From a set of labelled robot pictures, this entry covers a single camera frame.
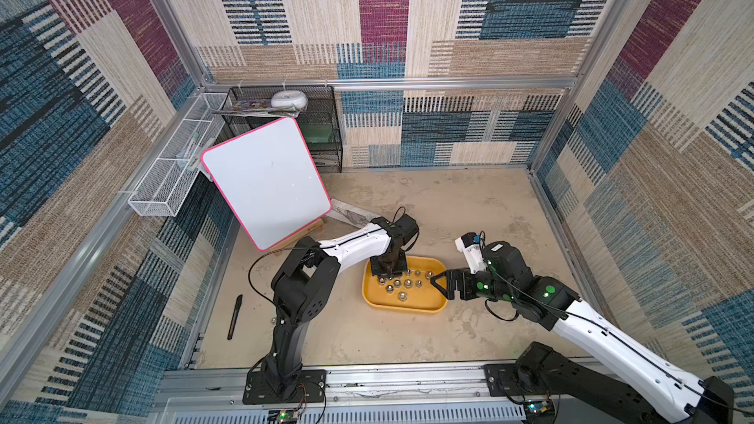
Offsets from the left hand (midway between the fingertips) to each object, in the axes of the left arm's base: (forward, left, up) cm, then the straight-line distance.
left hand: (396, 273), depth 91 cm
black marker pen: (-11, +46, -2) cm, 48 cm away
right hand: (-8, -11, +15) cm, 20 cm away
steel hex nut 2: (-2, 0, -1) cm, 2 cm away
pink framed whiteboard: (+16, +35, +25) cm, 46 cm away
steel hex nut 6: (-7, -2, -1) cm, 7 cm away
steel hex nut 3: (-3, -3, -1) cm, 4 cm away
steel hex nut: (0, -7, -1) cm, 7 cm away
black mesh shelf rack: (+40, +44, +32) cm, 68 cm away
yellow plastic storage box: (-5, -4, -2) cm, 7 cm away
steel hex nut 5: (-4, +2, -1) cm, 5 cm away
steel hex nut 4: (-3, -7, 0) cm, 7 cm away
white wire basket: (+20, +71, +17) cm, 76 cm away
